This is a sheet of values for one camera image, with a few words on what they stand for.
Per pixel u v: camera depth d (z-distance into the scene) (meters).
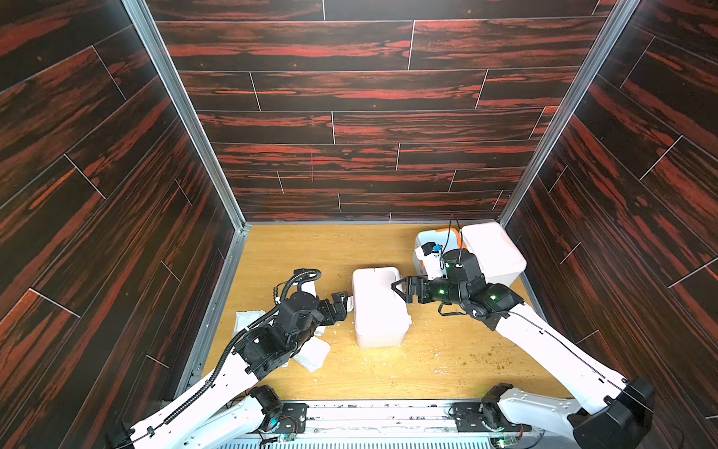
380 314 0.79
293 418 0.73
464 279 0.55
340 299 0.65
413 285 0.65
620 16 0.66
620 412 0.37
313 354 0.86
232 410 0.59
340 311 0.64
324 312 0.63
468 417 0.73
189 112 0.84
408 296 0.65
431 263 0.67
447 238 0.65
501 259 0.91
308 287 0.62
